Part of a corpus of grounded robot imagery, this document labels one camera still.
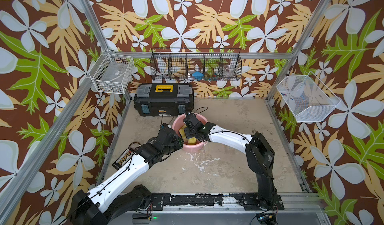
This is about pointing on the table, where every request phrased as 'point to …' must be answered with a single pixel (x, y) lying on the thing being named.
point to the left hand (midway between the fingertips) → (184, 140)
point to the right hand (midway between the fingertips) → (187, 128)
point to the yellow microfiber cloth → (191, 140)
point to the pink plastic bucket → (178, 122)
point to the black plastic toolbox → (163, 99)
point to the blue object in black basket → (198, 75)
